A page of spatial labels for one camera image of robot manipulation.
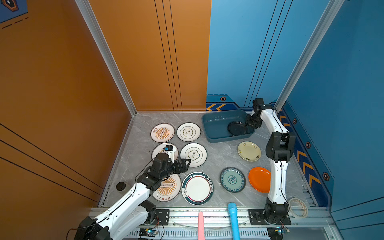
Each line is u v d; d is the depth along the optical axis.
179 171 0.71
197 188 0.81
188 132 1.08
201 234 0.69
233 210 0.73
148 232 0.71
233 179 0.85
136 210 0.60
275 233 0.70
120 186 0.74
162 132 1.08
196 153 0.96
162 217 0.74
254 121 0.89
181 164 0.72
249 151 0.97
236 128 1.09
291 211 0.74
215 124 1.11
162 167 0.64
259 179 0.85
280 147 0.62
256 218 0.72
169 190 0.82
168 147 0.74
